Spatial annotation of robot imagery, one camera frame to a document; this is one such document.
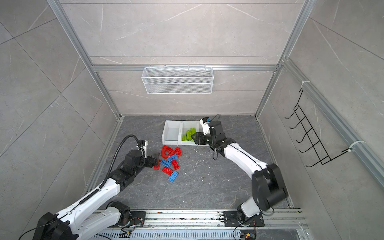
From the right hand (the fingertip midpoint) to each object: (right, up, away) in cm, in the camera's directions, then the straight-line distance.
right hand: (195, 134), depth 87 cm
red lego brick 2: (-13, -19, +4) cm, 23 cm away
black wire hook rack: (+51, -8, -29) cm, 59 cm away
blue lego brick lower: (-13, -25, -1) cm, 28 cm away
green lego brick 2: (-8, -3, +16) cm, 18 cm away
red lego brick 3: (-17, -22, +1) cm, 28 cm away
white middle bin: (-8, +5, +23) cm, 25 cm away
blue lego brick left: (-19, -18, +6) cm, 27 cm away
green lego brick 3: (-2, +2, +20) cm, 20 cm away
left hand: (-25, -9, -4) cm, 27 cm away
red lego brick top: (-11, -12, +11) cm, 20 cm away
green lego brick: (-5, -2, +15) cm, 16 cm away
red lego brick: (-23, -21, +3) cm, 31 cm away
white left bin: (-18, -2, +19) cm, 26 cm away
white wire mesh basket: (-11, +37, +14) cm, 41 cm away
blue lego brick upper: (-15, -15, +6) cm, 22 cm away
